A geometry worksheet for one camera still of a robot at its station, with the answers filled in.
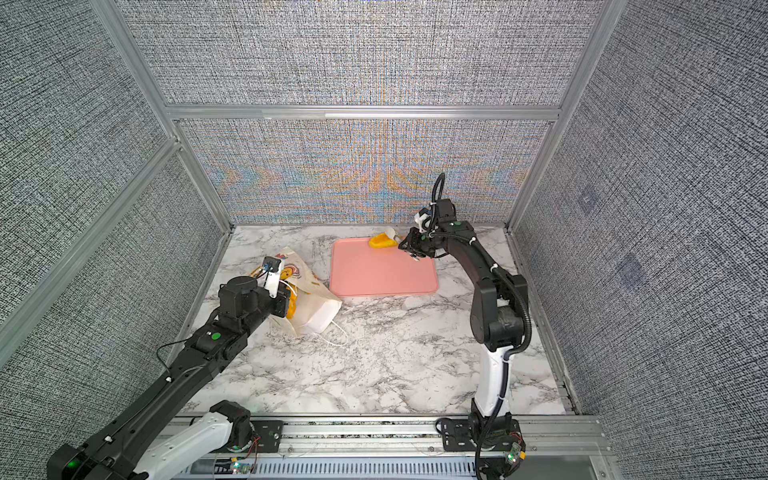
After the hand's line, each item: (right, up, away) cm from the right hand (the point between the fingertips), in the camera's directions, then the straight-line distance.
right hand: (402, 245), depth 94 cm
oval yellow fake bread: (-6, +2, +16) cm, 17 cm away
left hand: (-32, -10, -16) cm, 37 cm away
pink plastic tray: (-15, -8, +13) cm, 21 cm away
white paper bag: (-27, -18, -1) cm, 33 cm away
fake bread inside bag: (-27, -13, -23) cm, 38 cm away
